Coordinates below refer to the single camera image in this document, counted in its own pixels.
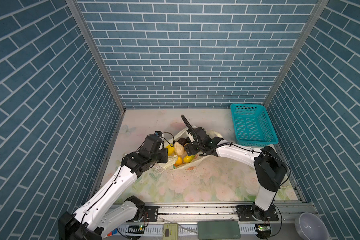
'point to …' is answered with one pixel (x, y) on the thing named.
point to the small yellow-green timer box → (170, 231)
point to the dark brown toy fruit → (182, 141)
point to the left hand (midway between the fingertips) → (167, 152)
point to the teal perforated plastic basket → (252, 127)
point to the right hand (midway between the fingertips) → (188, 144)
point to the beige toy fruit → (178, 148)
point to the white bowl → (310, 226)
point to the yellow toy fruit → (170, 149)
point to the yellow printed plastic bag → (174, 136)
